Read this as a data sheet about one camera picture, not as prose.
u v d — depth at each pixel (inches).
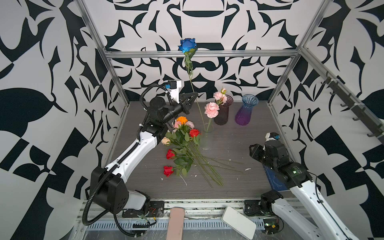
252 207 29.3
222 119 40.8
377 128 19.6
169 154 35.1
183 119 40.1
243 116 39.8
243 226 26.0
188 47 21.6
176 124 39.0
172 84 22.7
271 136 26.0
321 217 16.7
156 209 28.9
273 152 21.8
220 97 30.0
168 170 32.6
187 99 23.5
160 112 21.2
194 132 38.3
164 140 37.0
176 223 27.2
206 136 35.0
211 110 28.5
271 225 28.0
